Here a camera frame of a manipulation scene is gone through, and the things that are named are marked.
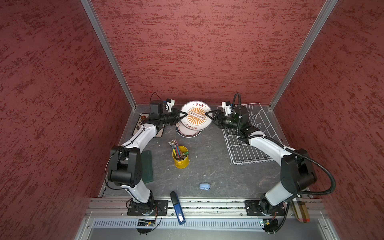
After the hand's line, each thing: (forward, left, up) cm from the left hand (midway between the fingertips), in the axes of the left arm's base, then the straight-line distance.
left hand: (187, 116), depth 84 cm
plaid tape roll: (-44, -57, -19) cm, 75 cm away
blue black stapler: (-40, +5, -18) cm, 44 cm away
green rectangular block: (-24, +23, -22) cm, 40 cm away
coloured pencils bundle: (-18, +5, -12) cm, 22 cm away
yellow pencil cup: (-22, +3, -12) cm, 25 cm away
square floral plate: (+2, +20, -19) cm, 28 cm away
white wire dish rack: (-12, -33, -20) cm, 41 cm away
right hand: (-4, -11, +2) cm, 12 cm away
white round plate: (+3, +2, -21) cm, 21 cm away
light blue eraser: (-33, -11, -19) cm, 40 cm away
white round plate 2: (-2, -5, 0) cm, 6 cm away
